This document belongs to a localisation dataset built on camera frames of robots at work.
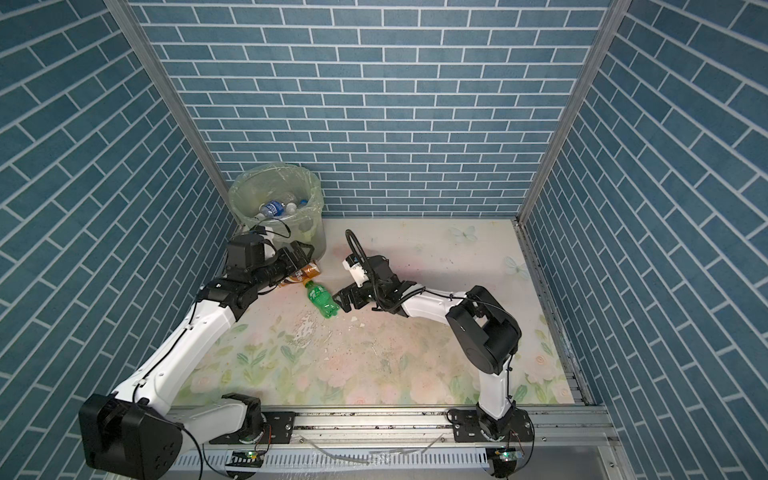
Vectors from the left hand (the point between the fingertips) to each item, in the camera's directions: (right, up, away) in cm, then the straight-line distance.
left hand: (306, 252), depth 79 cm
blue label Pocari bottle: (-16, +14, +17) cm, 28 cm away
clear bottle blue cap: (-11, +15, +20) cm, 27 cm away
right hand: (+8, -11, +9) cm, 17 cm away
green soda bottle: (+1, -16, +14) cm, 21 cm away
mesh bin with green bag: (-14, +17, +21) cm, 30 cm away
